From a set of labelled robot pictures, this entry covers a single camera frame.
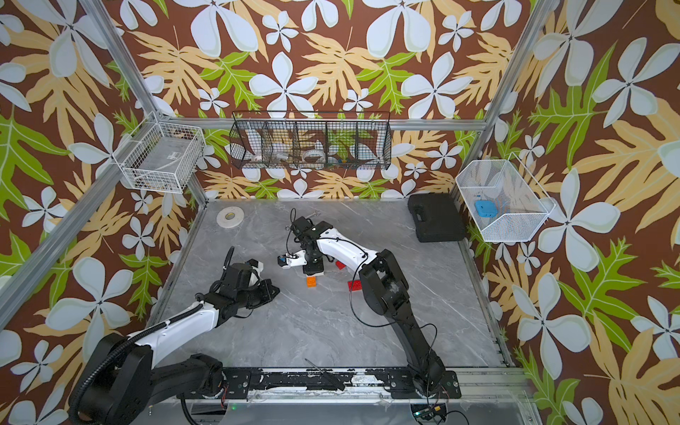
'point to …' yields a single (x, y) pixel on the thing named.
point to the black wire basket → (289, 140)
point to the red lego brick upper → (340, 265)
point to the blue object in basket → (486, 208)
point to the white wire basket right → (505, 203)
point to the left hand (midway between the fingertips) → (282, 286)
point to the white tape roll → (229, 216)
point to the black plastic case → (436, 217)
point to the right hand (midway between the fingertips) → (309, 262)
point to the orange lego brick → (311, 282)
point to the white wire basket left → (161, 156)
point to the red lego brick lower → (355, 285)
